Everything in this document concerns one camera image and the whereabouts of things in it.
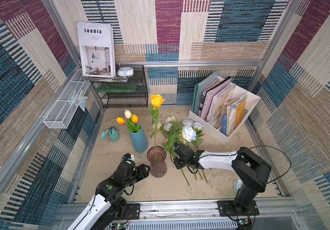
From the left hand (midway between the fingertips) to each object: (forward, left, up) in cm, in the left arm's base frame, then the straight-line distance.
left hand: (146, 169), depth 79 cm
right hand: (+9, -17, -8) cm, 21 cm away
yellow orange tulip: (+16, +4, +24) cm, 29 cm away
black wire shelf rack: (+60, +12, -3) cm, 61 cm away
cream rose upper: (+40, -15, -4) cm, 43 cm away
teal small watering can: (+24, +23, 0) cm, 33 cm away
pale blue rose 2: (+35, -27, -3) cm, 44 cm away
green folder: (+41, -32, +21) cm, 56 cm away
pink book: (+36, -37, +20) cm, 56 cm away
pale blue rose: (+31, -12, -3) cm, 34 cm away
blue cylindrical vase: (+14, +4, +4) cm, 16 cm away
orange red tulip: (+16, +11, +22) cm, 29 cm away
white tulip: (+19, +8, +23) cm, 31 cm away
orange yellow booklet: (+31, -58, +10) cm, 66 cm away
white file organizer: (+39, -49, +7) cm, 63 cm away
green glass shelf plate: (+51, +22, +16) cm, 58 cm away
